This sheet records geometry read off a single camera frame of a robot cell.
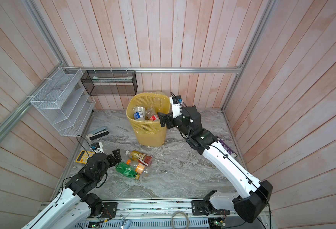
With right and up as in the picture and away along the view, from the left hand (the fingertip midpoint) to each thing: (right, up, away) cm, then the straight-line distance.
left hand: (113, 155), depth 78 cm
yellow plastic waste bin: (+20, +12, +3) cm, 23 cm away
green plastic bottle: (+6, -10, +5) cm, 13 cm away
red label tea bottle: (+16, -4, +7) cm, 18 cm away
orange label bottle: (+14, -8, +3) cm, 17 cm away
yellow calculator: (-25, -4, +14) cm, 29 cm away
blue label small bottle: (+14, +24, +5) cm, 28 cm away
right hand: (+29, +24, -10) cm, 39 cm away
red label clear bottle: (+20, +23, +10) cm, 32 cm away
